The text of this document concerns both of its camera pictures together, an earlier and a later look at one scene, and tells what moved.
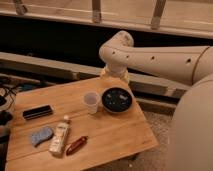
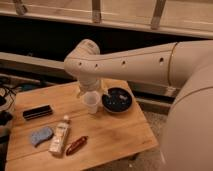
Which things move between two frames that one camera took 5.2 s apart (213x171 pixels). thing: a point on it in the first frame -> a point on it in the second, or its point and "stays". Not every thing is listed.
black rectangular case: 33,113 stays
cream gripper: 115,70 -> 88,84
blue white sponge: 41,136 stays
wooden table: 77,125 stays
